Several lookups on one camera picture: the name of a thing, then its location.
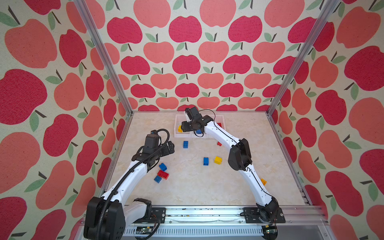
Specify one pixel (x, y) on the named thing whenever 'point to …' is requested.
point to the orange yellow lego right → (263, 181)
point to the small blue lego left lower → (157, 179)
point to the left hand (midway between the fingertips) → (170, 147)
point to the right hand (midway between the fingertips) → (186, 125)
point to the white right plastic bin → (219, 120)
